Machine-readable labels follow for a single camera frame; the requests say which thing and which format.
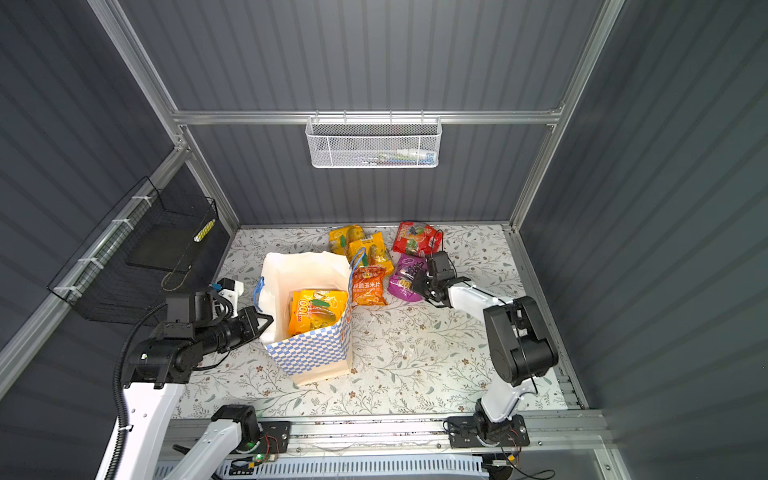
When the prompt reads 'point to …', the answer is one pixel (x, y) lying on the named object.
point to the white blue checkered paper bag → (320, 353)
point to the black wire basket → (150, 246)
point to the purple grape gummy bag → (402, 279)
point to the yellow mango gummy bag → (310, 310)
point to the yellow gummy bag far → (340, 239)
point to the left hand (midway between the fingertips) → (272, 319)
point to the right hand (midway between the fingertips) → (418, 284)
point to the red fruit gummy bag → (413, 238)
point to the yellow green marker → (204, 230)
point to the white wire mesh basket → (374, 142)
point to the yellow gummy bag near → (375, 253)
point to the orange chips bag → (368, 285)
